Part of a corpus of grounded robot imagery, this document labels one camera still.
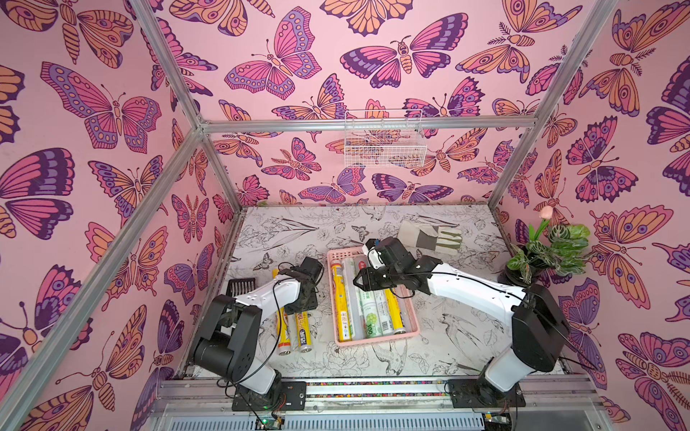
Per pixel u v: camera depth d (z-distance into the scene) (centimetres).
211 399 74
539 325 44
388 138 96
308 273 73
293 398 74
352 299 88
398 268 64
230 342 44
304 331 82
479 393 65
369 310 85
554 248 75
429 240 108
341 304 87
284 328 83
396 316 81
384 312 84
